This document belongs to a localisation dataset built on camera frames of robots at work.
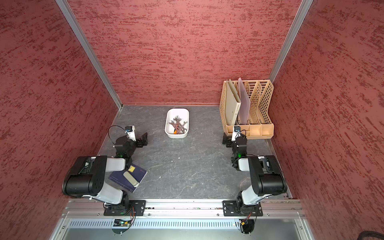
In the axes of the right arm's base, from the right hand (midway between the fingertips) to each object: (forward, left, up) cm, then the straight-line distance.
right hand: (231, 134), depth 94 cm
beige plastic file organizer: (+7, -21, 0) cm, 22 cm away
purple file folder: (+11, -8, +16) cm, 21 cm away
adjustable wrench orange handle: (+19, +37, -6) cm, 42 cm away
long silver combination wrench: (+16, +32, -7) cm, 36 cm away
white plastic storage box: (+24, +33, -5) cm, 41 cm away
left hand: (0, +59, +1) cm, 59 cm away
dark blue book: (-26, +66, -2) cm, 71 cm away
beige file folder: (+10, 0, +17) cm, 20 cm away
